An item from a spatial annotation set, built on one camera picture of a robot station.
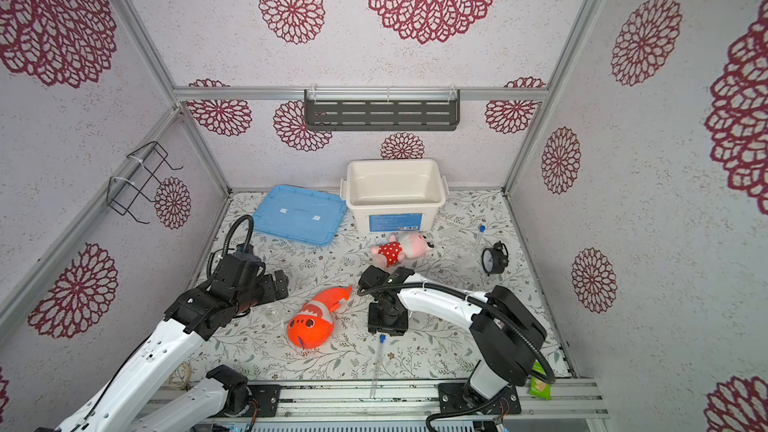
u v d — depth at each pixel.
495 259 0.92
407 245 0.96
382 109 0.95
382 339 0.83
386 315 0.69
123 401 0.41
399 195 1.17
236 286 0.55
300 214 1.13
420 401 0.76
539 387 0.75
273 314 0.88
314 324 0.78
